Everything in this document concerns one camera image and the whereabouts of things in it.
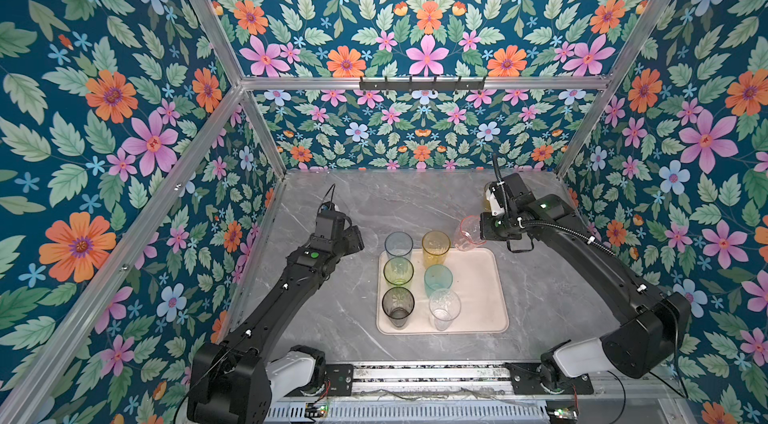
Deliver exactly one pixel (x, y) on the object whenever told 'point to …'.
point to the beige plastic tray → (478, 282)
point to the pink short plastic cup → (468, 233)
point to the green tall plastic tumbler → (398, 271)
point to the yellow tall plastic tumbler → (435, 245)
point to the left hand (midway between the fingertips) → (356, 228)
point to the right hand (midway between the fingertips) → (482, 227)
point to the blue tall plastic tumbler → (398, 244)
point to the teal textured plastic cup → (437, 276)
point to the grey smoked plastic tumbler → (398, 304)
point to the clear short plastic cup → (444, 307)
